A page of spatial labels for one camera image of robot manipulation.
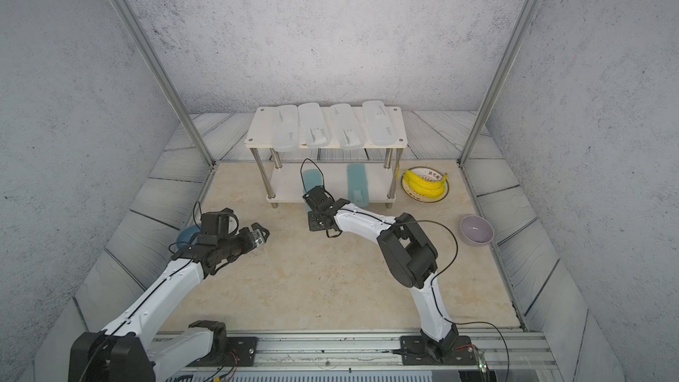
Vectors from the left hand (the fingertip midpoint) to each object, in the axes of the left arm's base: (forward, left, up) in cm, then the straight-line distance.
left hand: (263, 237), depth 85 cm
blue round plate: (+5, +30, -8) cm, 32 cm away
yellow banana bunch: (+23, -56, -5) cm, 61 cm away
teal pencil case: (+27, -13, -3) cm, 30 cm away
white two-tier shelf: (+48, -30, -8) cm, 57 cm away
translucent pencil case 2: (+25, -27, +24) cm, 44 cm away
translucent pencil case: (+24, -8, +24) cm, 35 cm away
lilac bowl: (+8, -76, -12) cm, 77 cm away
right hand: (+9, -16, -5) cm, 19 cm away
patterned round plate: (+34, -63, -9) cm, 72 cm away
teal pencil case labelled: (+25, -31, -4) cm, 40 cm away
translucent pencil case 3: (+26, -38, +24) cm, 52 cm away
